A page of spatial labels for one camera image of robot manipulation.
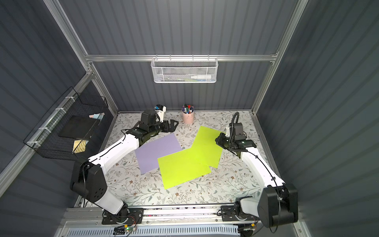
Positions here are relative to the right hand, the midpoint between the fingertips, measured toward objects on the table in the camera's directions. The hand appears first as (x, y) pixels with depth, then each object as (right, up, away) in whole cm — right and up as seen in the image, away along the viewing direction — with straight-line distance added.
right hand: (216, 140), depth 83 cm
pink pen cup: (-17, +13, +25) cm, 33 cm away
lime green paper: (-3, -8, +21) cm, 23 cm away
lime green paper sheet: (-20, -18, +8) cm, 28 cm away
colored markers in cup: (-17, +20, +22) cm, 34 cm away
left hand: (-24, +10, -1) cm, 26 cm away
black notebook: (-72, +8, -10) cm, 73 cm away
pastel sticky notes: (-67, +14, -1) cm, 69 cm away
